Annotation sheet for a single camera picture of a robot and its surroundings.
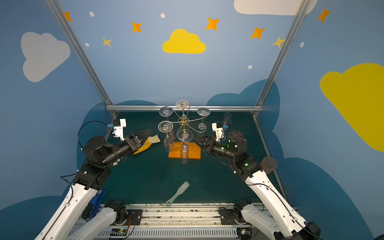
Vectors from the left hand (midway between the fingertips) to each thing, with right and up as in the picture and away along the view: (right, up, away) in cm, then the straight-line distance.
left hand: (149, 131), depth 62 cm
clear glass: (+15, -2, +4) cm, 16 cm away
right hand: (+20, -4, +3) cm, 21 cm away
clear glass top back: (+13, +15, +18) cm, 26 cm away
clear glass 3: (+5, +10, +13) cm, 17 cm away
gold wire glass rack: (+14, +4, +12) cm, 19 cm away
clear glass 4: (+24, +10, +15) cm, 30 cm away
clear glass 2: (+6, +2, +7) cm, 10 cm away
